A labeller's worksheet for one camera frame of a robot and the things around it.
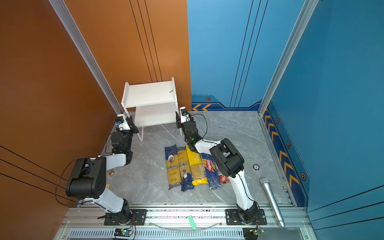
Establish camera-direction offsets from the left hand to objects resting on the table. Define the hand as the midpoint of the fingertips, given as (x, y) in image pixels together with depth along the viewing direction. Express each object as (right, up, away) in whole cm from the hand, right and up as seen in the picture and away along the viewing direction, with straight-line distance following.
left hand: (130, 115), depth 85 cm
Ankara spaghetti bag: (+24, -30, +2) cm, 39 cm away
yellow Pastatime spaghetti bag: (+39, -33, 0) cm, 51 cm away
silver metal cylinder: (+76, -39, -4) cm, 86 cm away
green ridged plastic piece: (+36, -53, -14) cm, 65 cm away
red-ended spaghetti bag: (+53, -36, -2) cm, 64 cm away
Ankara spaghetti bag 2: (+32, -35, -1) cm, 47 cm away
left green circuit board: (+3, -57, -14) cm, 59 cm away
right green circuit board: (+64, -57, -15) cm, 87 cm away
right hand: (+28, +3, +6) cm, 29 cm away
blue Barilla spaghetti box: (+47, -32, 0) cm, 57 cm away
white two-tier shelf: (+15, +6, -5) cm, 17 cm away
